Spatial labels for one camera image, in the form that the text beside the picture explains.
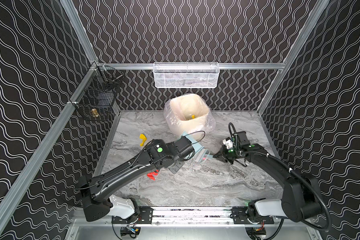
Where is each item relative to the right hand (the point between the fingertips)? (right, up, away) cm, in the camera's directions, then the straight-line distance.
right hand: (214, 156), depth 85 cm
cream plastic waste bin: (-13, +26, +21) cm, 36 cm away
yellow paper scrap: (-45, +10, +19) cm, 50 cm away
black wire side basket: (-72, +34, +8) cm, 80 cm away
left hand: (-21, +1, -17) cm, 27 cm away
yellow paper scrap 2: (-10, +24, +21) cm, 33 cm away
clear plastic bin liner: (-1, +19, +3) cm, 19 cm away
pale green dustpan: (-11, +7, -10) cm, 17 cm away
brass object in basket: (-66, +25, -3) cm, 71 cm away
